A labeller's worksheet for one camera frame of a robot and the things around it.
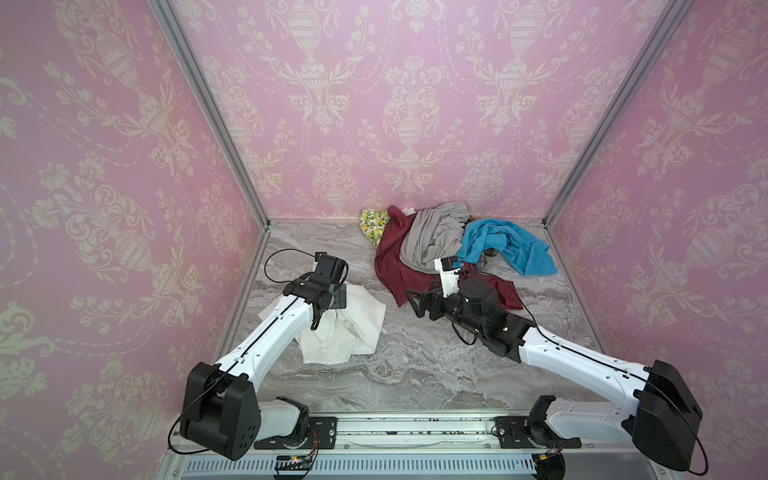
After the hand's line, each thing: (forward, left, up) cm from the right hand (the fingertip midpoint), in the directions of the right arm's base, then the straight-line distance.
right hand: (418, 288), depth 76 cm
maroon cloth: (+16, +3, -18) cm, 24 cm away
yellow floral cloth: (+39, +13, -15) cm, 44 cm away
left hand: (+4, +26, -8) cm, 28 cm away
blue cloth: (+24, -43, -19) cm, 52 cm away
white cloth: (-3, +22, -17) cm, 28 cm away
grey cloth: (+28, -8, -11) cm, 31 cm away
